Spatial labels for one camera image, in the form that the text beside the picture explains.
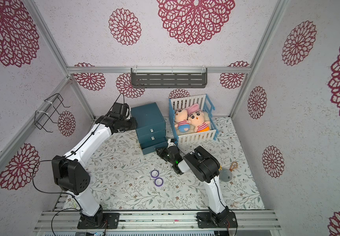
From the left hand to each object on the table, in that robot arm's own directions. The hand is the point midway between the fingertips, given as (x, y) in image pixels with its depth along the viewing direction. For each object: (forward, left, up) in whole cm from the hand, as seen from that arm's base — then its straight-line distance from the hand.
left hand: (136, 124), depth 87 cm
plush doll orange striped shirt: (+13, -38, -7) cm, 41 cm away
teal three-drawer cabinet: (0, -8, -1) cm, 8 cm away
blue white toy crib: (+28, -31, -7) cm, 42 cm away
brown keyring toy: (-16, -61, -22) cm, 67 cm away
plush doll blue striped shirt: (+12, -28, -10) cm, 32 cm away
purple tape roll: (-21, -10, -21) cm, 32 cm away
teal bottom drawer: (-7, -5, -15) cm, 18 cm away
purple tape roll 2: (-27, -13, -21) cm, 37 cm away
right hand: (-4, -12, -19) cm, 23 cm away
